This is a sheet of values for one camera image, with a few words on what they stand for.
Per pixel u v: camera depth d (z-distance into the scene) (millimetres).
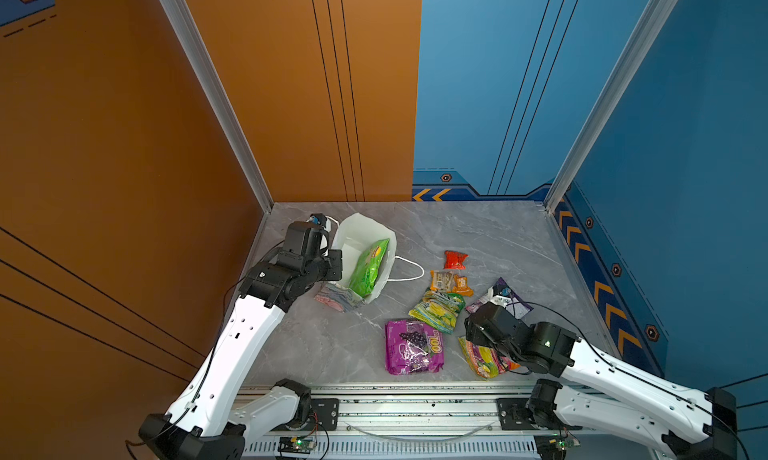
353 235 786
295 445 708
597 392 485
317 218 632
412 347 777
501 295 674
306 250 523
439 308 866
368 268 790
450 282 960
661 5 713
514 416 724
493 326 552
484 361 788
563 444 696
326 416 738
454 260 991
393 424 726
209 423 366
